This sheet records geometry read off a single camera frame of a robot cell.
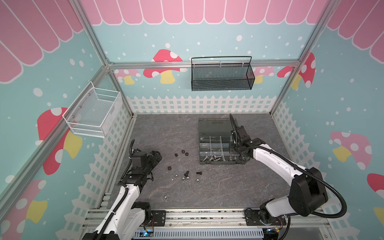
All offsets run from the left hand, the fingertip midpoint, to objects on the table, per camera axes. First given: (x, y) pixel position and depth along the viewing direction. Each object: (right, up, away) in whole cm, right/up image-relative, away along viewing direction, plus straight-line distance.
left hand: (156, 159), depth 85 cm
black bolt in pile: (+17, -9, +4) cm, 20 cm away
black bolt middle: (+25, -9, +4) cm, 27 cm away
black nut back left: (+10, +1, +12) cm, 15 cm away
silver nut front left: (+7, -20, -5) cm, 22 cm away
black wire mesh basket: (+39, +53, +9) cm, 66 cm away
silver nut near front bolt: (+24, -12, 0) cm, 27 cm away
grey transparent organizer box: (+35, +12, +14) cm, 40 cm away
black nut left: (+7, -7, +6) cm, 11 cm away
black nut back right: (+17, +1, +12) cm, 20 cm away
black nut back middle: (+14, +2, +14) cm, 20 cm away
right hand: (+45, +7, +3) cm, 45 cm away
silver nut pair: (+18, -12, +2) cm, 21 cm away
